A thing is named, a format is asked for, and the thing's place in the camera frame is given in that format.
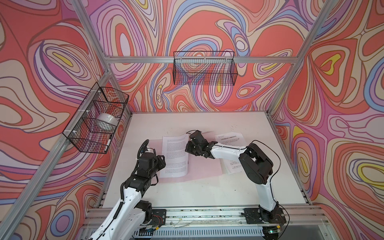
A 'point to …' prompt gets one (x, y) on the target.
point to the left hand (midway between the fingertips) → (164, 156)
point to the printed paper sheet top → (176, 158)
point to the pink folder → (209, 136)
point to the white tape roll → (106, 121)
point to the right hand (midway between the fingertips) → (186, 150)
